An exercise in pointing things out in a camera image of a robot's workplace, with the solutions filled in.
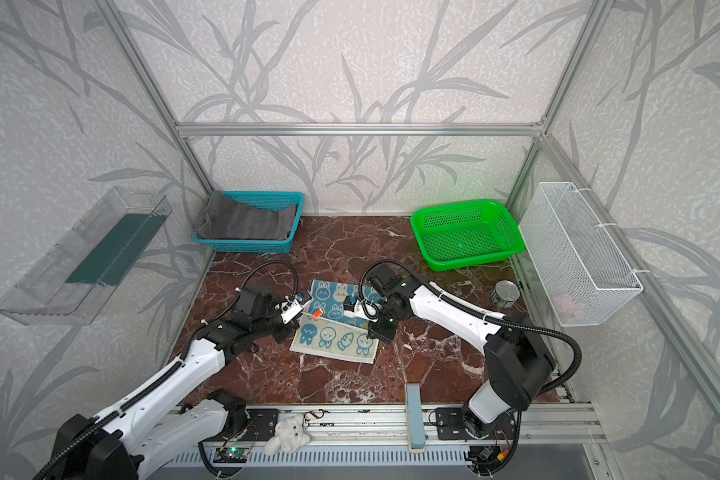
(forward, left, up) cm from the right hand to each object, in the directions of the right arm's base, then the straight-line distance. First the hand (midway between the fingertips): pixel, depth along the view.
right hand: (373, 322), depth 82 cm
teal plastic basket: (+51, +42, -1) cm, 66 cm away
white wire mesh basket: (+1, -44, +26) cm, 51 cm away
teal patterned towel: (+1, +14, -8) cm, 16 cm away
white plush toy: (-26, +20, -5) cm, 33 cm away
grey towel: (+44, +58, -3) cm, 72 cm away
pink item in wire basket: (0, -47, +12) cm, 49 cm away
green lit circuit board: (-29, +34, -9) cm, 46 cm away
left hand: (+5, +20, +3) cm, 21 cm away
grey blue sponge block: (-22, -11, -4) cm, 25 cm away
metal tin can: (+10, -41, -4) cm, 42 cm away
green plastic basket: (+40, -36, -10) cm, 55 cm away
